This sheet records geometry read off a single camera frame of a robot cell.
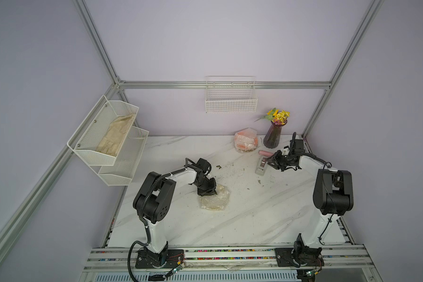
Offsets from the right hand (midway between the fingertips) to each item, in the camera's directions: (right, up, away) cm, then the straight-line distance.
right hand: (262, 160), depth 97 cm
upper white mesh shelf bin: (-78, +11, -20) cm, 82 cm away
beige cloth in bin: (-73, +9, -20) cm, 76 cm away
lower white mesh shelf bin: (-83, -1, +13) cm, 84 cm away
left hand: (-27, -19, -5) cm, 33 cm away
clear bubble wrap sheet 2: (-5, +20, +20) cm, 29 cm away
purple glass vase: (+10, +15, +14) cm, 22 cm away
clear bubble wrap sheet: (-25, -21, -10) cm, 34 cm away
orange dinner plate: (-8, +11, +11) cm, 18 cm away
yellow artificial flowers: (+9, +24, -1) cm, 26 cm away
